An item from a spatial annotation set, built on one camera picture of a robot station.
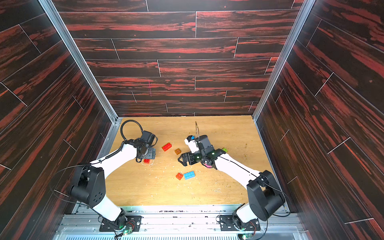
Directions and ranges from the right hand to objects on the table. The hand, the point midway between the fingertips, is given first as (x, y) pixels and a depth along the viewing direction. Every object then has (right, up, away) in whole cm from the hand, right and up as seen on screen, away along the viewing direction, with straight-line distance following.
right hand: (187, 155), depth 86 cm
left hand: (-26, 0, +7) cm, 26 cm away
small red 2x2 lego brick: (-5, -13, +3) cm, 14 cm away
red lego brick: (-26, -5, +8) cm, 28 cm away
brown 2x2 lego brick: (-7, 0, +15) cm, 16 cm away
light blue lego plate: (+1, -12, +3) cm, 13 cm away
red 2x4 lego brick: (-15, +3, +17) cm, 23 cm away
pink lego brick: (+10, -2, -19) cm, 21 cm away
